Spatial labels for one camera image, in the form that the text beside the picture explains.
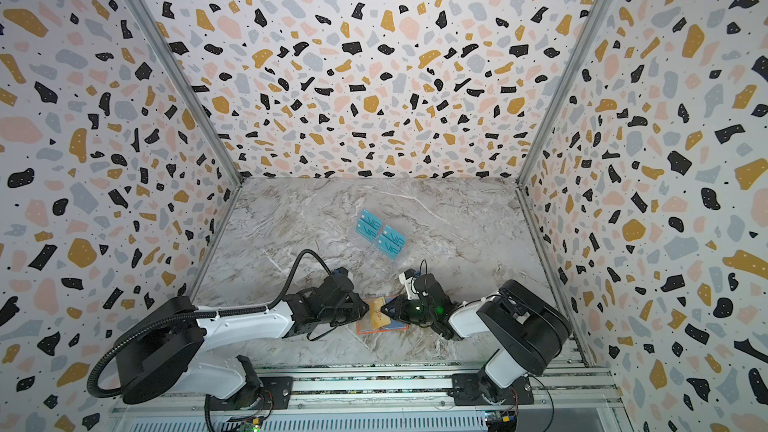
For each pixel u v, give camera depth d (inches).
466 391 29.3
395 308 31.2
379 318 33.1
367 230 38.4
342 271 32.0
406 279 33.5
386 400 28.8
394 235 37.1
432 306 27.9
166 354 16.3
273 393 28.8
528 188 49.3
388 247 37.2
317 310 25.5
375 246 38.4
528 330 18.2
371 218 38.4
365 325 32.9
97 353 26.6
